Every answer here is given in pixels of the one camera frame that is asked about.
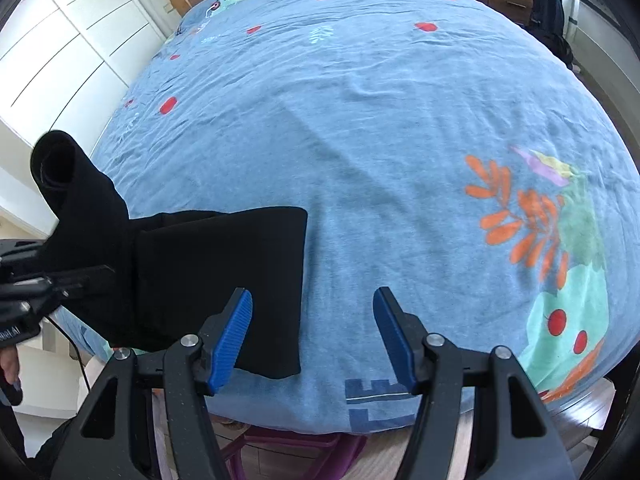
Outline person's left hand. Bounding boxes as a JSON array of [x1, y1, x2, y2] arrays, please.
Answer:
[[0, 346, 23, 406]]

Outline blue patterned bed sheet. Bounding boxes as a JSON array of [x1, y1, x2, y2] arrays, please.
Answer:
[[52, 0, 640, 435]]

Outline white wardrobe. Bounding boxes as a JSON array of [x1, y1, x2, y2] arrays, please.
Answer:
[[1, 0, 165, 153]]

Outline dark hanging tote bag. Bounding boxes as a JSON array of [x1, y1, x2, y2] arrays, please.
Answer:
[[528, 0, 565, 36]]

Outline black pants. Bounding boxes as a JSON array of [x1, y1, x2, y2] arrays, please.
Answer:
[[30, 130, 308, 379]]

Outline black cable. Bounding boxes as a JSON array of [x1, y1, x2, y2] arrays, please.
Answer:
[[46, 314, 92, 394]]

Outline black backpack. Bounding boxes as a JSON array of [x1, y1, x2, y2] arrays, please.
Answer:
[[541, 32, 574, 70]]

